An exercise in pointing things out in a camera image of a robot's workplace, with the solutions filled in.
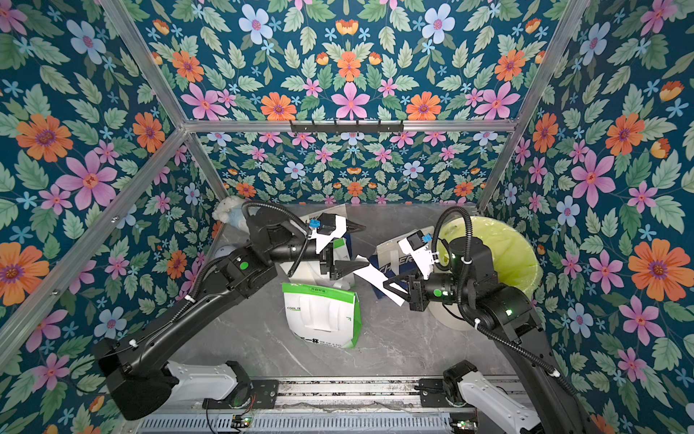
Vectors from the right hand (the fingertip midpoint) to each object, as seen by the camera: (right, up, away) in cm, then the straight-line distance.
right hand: (391, 277), depth 57 cm
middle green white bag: (-22, -2, +19) cm, 29 cm away
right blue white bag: (+2, +1, +22) cm, 22 cm away
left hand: (-6, +7, -3) cm, 9 cm away
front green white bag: (-17, -13, +14) cm, 26 cm away
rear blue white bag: (-15, +16, +28) cm, 36 cm away
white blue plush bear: (-60, +18, +48) cm, 79 cm away
